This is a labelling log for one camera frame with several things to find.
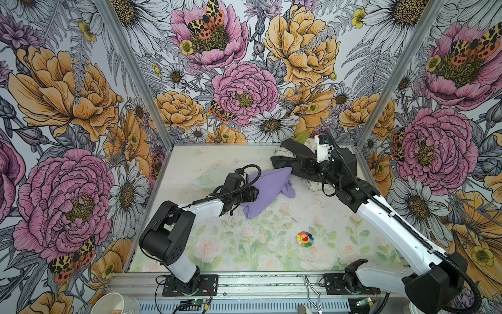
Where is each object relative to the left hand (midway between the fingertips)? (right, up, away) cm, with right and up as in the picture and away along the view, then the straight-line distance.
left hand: (252, 196), depth 93 cm
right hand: (+21, +17, -17) cm, 32 cm away
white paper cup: (-48, -34, -23) cm, 63 cm away
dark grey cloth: (+24, +21, +12) cm, 34 cm away
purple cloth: (+8, +5, +4) cm, 10 cm away
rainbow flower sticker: (+22, -17, -8) cm, 29 cm away
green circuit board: (-19, -34, -22) cm, 44 cm away
